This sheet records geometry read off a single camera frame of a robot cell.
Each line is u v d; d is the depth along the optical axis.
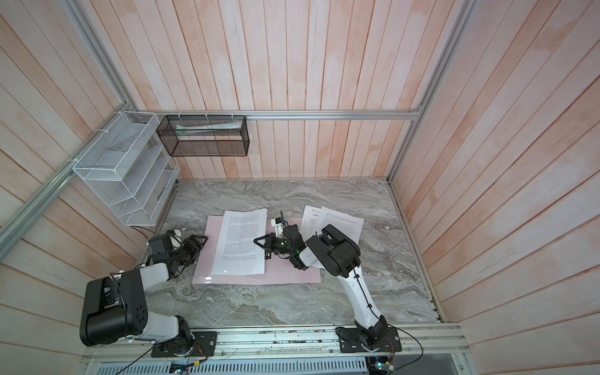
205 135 1.04
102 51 0.76
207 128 0.90
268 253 0.93
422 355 0.67
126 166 0.72
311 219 1.04
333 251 0.60
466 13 0.69
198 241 0.85
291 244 0.82
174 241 0.76
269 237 0.90
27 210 0.55
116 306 0.45
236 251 0.93
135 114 0.92
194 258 0.84
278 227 0.93
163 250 0.71
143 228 1.01
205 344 0.73
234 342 0.75
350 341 0.73
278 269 0.88
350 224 1.03
